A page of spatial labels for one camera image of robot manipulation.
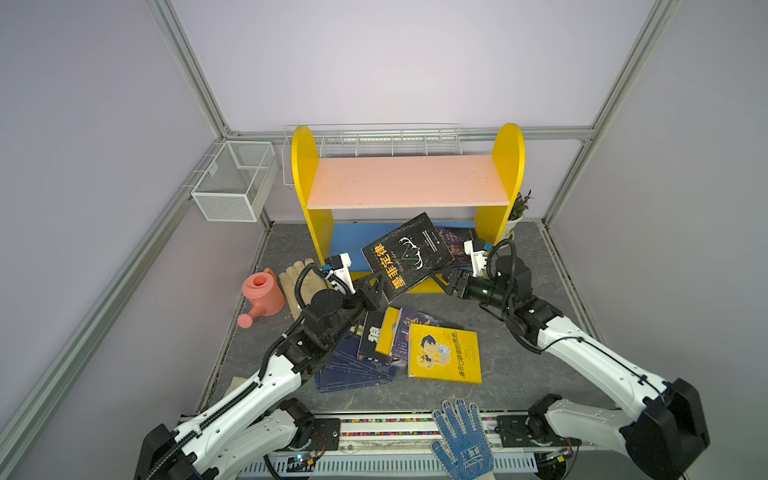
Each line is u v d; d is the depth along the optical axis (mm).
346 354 807
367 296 609
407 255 726
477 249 686
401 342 828
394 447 732
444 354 826
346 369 807
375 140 938
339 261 628
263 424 578
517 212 1011
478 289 671
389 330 865
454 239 949
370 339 845
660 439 388
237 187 931
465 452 714
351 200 694
